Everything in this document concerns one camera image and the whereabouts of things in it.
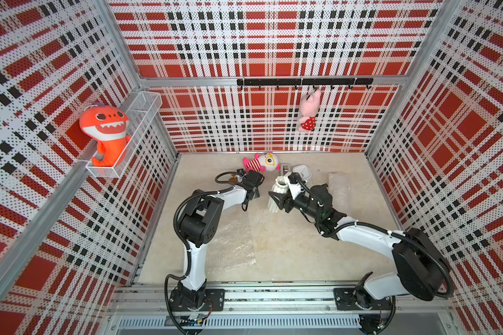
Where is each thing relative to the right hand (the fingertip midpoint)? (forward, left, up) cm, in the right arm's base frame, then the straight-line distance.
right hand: (277, 187), depth 79 cm
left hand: (+12, +13, -20) cm, 27 cm away
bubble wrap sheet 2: (+11, -30, -15) cm, 36 cm away
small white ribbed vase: (-4, -1, +6) cm, 7 cm away
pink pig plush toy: (+36, -16, +12) cm, 41 cm away
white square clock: (+23, -16, -19) cm, 34 cm away
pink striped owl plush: (+27, +3, -15) cm, 31 cm away
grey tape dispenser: (+24, -6, -18) cm, 31 cm away
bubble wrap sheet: (-15, +18, -21) cm, 32 cm away
